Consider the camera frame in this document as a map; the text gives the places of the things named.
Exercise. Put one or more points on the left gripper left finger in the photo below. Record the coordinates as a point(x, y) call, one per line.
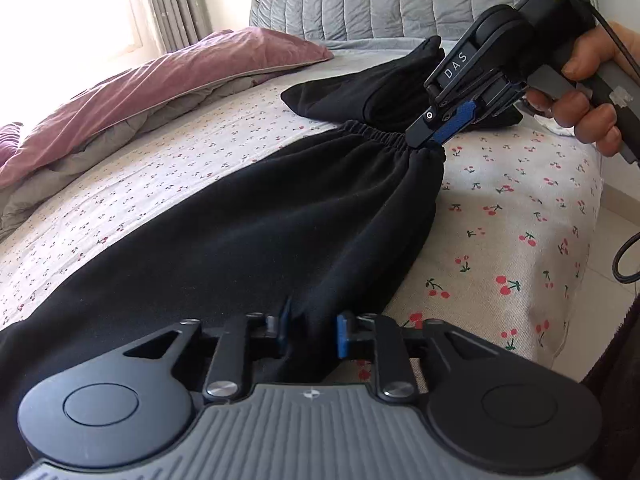
point(241, 342)

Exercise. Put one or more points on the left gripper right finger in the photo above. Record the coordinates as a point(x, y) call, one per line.
point(379, 340)

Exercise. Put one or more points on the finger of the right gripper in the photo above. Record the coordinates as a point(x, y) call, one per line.
point(463, 116)
point(423, 128)

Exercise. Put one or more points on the black pants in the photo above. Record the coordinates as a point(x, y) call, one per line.
point(333, 221)

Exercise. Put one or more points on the person's right hand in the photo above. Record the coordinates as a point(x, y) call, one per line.
point(598, 125)

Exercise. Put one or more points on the black folded garment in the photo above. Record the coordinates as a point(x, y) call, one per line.
point(388, 97)

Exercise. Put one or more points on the cherry print bed sheet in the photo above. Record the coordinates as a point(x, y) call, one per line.
point(504, 257)

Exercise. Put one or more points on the pink grey duvet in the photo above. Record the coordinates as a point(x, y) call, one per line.
point(101, 120)

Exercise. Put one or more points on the grey patterned curtain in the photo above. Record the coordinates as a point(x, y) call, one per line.
point(180, 23)

